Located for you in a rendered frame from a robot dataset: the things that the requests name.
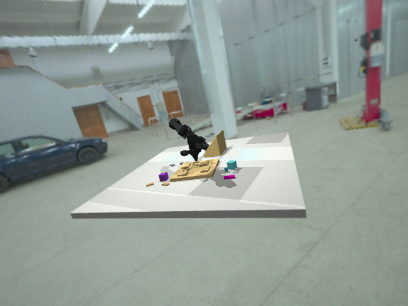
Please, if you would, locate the large teal square block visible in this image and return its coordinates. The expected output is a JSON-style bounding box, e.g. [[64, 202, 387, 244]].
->
[[227, 160, 237, 170]]

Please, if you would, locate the purple cube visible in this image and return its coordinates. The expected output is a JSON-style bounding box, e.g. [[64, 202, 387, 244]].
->
[[159, 172, 169, 182]]

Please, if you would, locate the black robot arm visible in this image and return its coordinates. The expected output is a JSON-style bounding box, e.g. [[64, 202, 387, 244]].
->
[[169, 118, 210, 152]]

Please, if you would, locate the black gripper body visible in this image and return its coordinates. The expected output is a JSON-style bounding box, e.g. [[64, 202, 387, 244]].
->
[[180, 142, 208, 156]]

